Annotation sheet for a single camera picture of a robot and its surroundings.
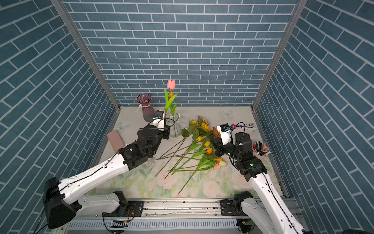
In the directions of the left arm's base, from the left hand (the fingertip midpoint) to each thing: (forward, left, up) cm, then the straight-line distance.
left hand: (169, 120), depth 71 cm
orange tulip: (-2, -22, -27) cm, 35 cm away
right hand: (-7, -22, -7) cm, 24 cm away
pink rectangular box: (+8, +42, -32) cm, 53 cm away
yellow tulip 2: (+8, -17, -29) cm, 34 cm away
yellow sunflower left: (+13, -6, -30) cm, 33 cm away
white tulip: (-10, -30, -28) cm, 42 cm away
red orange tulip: (-7, -28, -29) cm, 41 cm away
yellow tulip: (+4, -21, -29) cm, 36 cm away
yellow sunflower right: (+16, -21, -25) cm, 36 cm away
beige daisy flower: (+21, -21, -25) cm, 39 cm away
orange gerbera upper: (+11, -29, -25) cm, 40 cm away
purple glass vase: (+31, +22, -14) cm, 41 cm away
